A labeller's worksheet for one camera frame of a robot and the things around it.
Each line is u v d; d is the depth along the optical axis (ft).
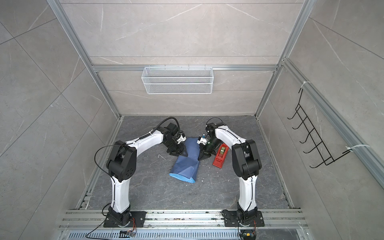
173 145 2.67
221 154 2.98
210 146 2.57
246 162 1.76
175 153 2.72
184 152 2.83
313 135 2.25
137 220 2.40
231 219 2.39
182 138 2.90
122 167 1.73
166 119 2.58
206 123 2.74
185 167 2.69
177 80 3.31
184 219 2.45
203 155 2.63
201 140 2.88
